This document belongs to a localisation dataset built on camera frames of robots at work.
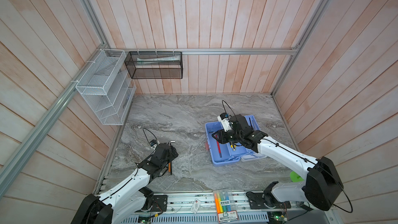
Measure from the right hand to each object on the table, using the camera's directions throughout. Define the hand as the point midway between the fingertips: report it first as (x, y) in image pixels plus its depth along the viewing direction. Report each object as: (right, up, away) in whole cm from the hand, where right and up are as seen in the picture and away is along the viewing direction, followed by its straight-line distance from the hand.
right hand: (214, 134), depth 82 cm
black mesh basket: (-38, +44, +22) cm, 62 cm away
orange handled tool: (-25, -19, +2) cm, 31 cm away
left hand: (-24, -13, +4) cm, 28 cm away
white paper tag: (-10, -32, -11) cm, 35 cm away
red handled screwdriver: (+4, -11, +10) cm, 15 cm away
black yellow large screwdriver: (+11, -7, +1) cm, 13 cm away
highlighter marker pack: (+3, -31, -10) cm, 33 cm away
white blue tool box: (+15, -10, -1) cm, 18 cm away
